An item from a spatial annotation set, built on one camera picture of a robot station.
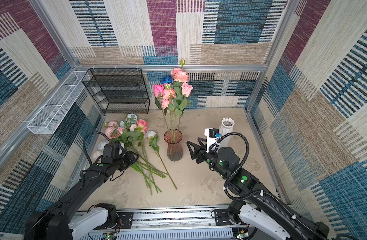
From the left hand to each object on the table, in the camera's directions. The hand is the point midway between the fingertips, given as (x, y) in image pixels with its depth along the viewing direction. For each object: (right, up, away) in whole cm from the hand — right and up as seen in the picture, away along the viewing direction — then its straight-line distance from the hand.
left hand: (137, 154), depth 84 cm
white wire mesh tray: (-38, +19, -13) cm, 44 cm away
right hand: (+30, +8, -18) cm, 36 cm away
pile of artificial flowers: (-9, +10, +17) cm, 22 cm away
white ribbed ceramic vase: (+48, +15, -4) cm, 51 cm away
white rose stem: (+7, +3, +14) cm, 16 cm away
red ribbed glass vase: (+20, -1, +12) cm, 23 cm away
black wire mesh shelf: (-21, +41, +24) cm, 52 cm away
